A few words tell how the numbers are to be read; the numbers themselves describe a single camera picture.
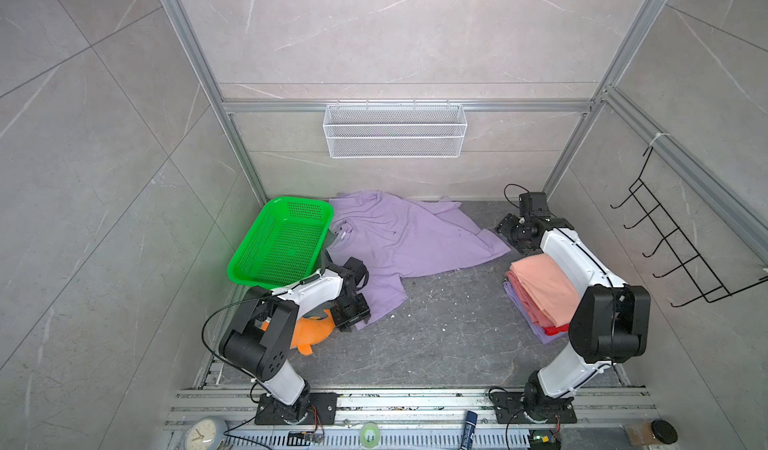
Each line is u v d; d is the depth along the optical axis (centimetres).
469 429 69
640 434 66
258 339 45
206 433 67
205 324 44
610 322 46
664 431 63
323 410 73
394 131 101
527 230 66
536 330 85
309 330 81
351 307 75
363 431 70
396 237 109
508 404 73
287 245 106
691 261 63
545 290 86
